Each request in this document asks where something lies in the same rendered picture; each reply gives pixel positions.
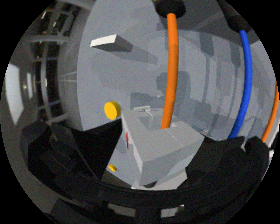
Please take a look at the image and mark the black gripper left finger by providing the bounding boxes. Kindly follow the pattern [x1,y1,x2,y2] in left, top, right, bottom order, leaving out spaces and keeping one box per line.
[51,118,122,181]

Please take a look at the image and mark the yellow disc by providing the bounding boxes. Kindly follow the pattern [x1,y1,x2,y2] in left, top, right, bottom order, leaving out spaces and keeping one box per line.
[104,101,121,119]
[109,164,117,172]

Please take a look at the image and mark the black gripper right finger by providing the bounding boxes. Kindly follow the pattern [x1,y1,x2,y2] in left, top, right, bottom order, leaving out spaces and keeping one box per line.
[185,134,245,187]

